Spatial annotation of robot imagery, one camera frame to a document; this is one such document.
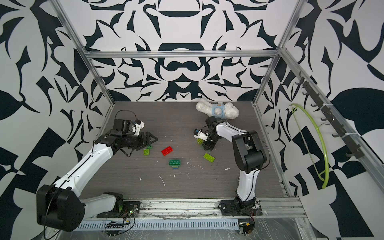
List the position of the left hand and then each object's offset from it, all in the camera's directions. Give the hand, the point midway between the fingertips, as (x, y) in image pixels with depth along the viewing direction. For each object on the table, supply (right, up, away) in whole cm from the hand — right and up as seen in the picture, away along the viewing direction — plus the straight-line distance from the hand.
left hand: (153, 138), depth 81 cm
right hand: (+31, -5, +16) cm, 36 cm away
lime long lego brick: (+31, -13, +11) cm, 35 cm away
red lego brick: (+5, -10, +13) cm, 17 cm away
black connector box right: (+47, -40, -10) cm, 63 cm away
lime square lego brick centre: (-7, -10, +11) cm, 16 cm away
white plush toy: (+40, +17, +21) cm, 48 cm away
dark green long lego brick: (+11, -14, +4) cm, 18 cm away
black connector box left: (-16, -41, -8) cm, 45 cm away
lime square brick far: (+26, -4, +15) cm, 30 cm away
